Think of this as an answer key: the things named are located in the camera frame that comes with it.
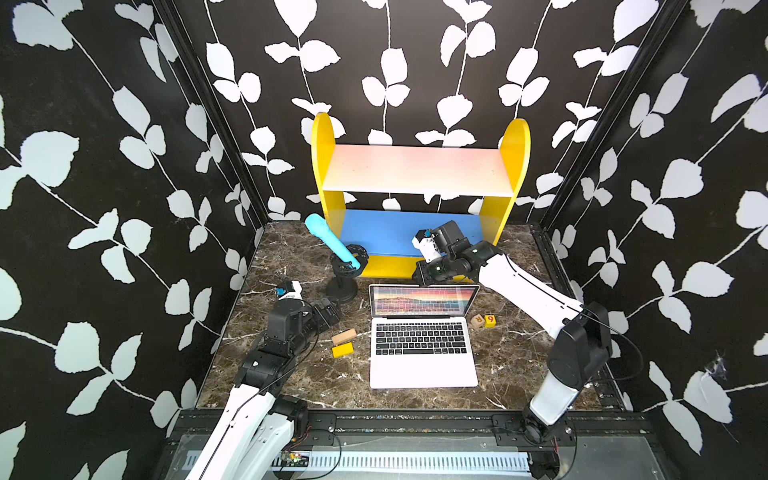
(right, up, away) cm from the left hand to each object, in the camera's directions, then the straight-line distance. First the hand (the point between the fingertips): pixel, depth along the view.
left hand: (330, 300), depth 76 cm
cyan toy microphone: (-1, +18, -3) cm, 18 cm away
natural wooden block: (+1, -14, +13) cm, 19 cm away
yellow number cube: (+46, -9, +15) cm, 50 cm away
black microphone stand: (-1, 0, +25) cm, 25 cm away
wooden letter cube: (+42, -9, +15) cm, 46 cm away
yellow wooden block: (+1, -17, +12) cm, 21 cm away
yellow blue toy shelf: (+10, +34, +39) cm, 52 cm away
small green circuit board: (-8, -38, -5) cm, 39 cm away
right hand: (+21, +7, +6) cm, 23 cm away
